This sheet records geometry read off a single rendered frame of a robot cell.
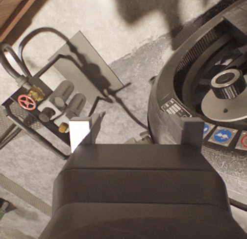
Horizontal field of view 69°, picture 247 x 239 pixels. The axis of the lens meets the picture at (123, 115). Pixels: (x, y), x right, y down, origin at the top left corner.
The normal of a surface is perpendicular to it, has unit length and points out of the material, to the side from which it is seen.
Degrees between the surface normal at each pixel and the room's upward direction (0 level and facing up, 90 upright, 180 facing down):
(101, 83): 0
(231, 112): 90
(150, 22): 0
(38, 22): 0
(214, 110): 90
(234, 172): 67
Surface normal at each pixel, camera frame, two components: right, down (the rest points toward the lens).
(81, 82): -0.14, 0.62
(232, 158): -0.69, -0.54
